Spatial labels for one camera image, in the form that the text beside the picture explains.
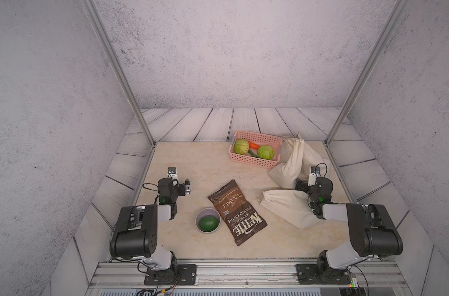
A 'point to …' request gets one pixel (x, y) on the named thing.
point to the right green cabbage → (265, 152)
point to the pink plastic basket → (274, 142)
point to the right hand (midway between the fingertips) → (307, 177)
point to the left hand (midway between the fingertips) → (180, 178)
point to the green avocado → (208, 223)
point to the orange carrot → (253, 145)
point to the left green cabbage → (241, 146)
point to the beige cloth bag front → (292, 205)
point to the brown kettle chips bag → (243, 217)
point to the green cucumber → (252, 154)
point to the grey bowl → (207, 211)
